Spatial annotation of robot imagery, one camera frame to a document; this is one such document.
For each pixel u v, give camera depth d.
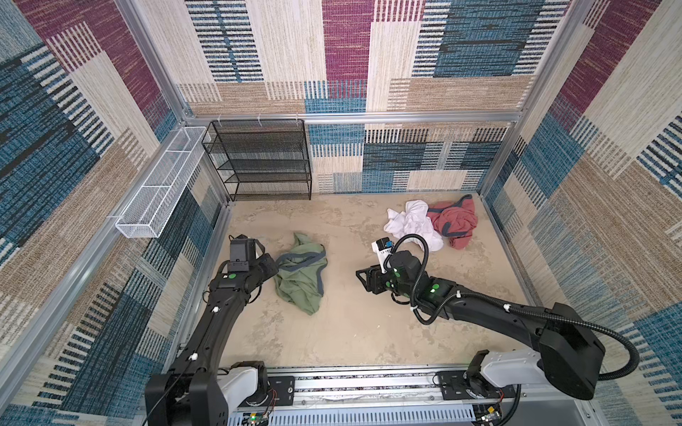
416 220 1.06
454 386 0.73
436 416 0.70
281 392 0.73
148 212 0.71
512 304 0.48
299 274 0.87
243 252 0.64
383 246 0.71
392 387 0.75
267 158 1.08
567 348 0.41
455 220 1.02
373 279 0.71
